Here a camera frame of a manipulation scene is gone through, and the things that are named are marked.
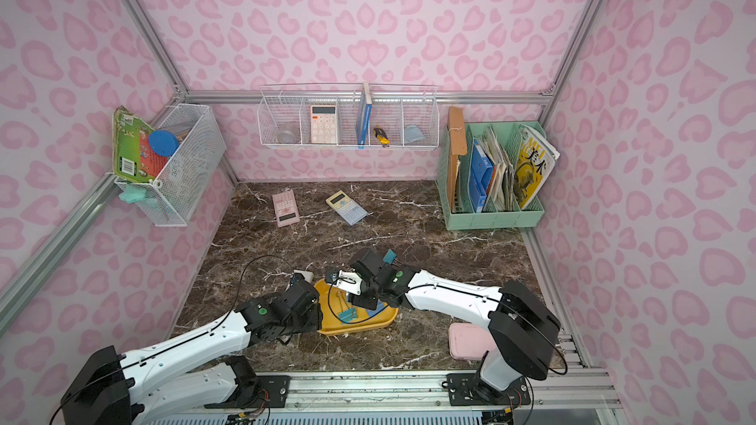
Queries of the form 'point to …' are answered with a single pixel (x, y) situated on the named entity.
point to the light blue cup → (412, 133)
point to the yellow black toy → (381, 137)
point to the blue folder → (480, 171)
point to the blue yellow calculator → (350, 210)
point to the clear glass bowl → (286, 138)
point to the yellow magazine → (535, 162)
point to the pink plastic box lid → (470, 340)
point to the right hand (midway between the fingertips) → (355, 284)
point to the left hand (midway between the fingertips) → (318, 313)
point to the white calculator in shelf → (323, 121)
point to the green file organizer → (491, 175)
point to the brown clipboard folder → (458, 146)
